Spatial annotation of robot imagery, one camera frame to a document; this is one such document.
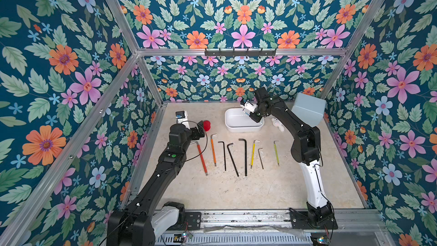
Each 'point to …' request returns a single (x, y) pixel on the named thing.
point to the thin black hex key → (224, 154)
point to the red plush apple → (206, 125)
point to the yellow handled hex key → (253, 153)
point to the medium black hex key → (231, 159)
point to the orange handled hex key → (212, 135)
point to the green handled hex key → (276, 152)
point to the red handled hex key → (202, 159)
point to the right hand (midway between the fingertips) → (253, 113)
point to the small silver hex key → (261, 148)
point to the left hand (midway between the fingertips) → (195, 121)
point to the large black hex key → (246, 173)
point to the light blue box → (310, 109)
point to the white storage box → (236, 120)
